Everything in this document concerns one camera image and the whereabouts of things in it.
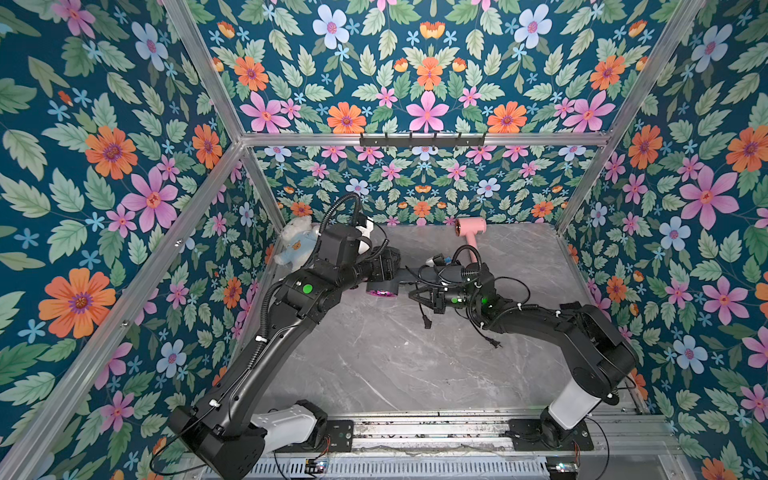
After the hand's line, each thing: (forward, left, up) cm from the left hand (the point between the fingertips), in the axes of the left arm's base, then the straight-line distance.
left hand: (394, 256), depth 68 cm
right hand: (+1, -6, -15) cm, 17 cm away
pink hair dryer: (+36, -31, -30) cm, 57 cm away
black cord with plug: (-6, -8, -23) cm, 26 cm away
